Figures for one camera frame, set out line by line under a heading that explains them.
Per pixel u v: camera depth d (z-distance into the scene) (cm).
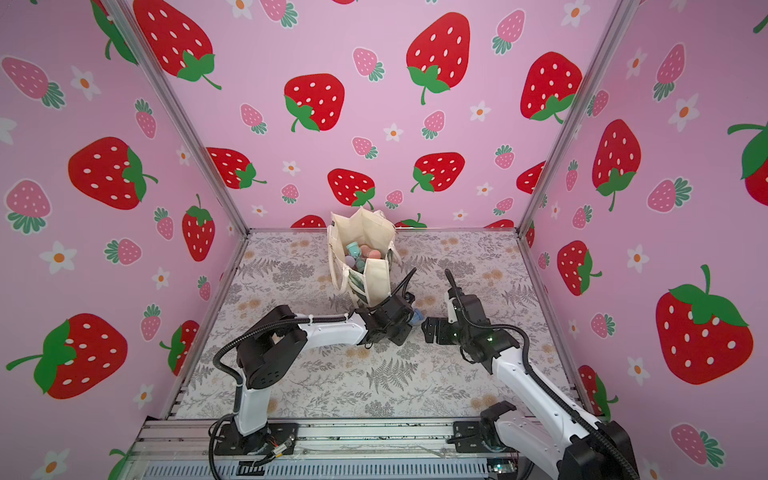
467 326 62
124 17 68
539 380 48
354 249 95
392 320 73
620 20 70
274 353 51
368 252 97
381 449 73
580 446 40
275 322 53
